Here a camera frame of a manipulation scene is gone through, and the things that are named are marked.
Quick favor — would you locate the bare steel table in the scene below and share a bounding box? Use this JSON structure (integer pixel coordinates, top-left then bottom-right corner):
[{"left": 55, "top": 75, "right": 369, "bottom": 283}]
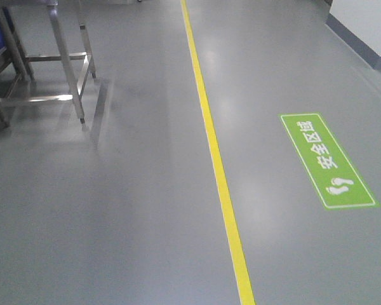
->
[{"left": 0, "top": 0, "right": 98, "bottom": 131}]

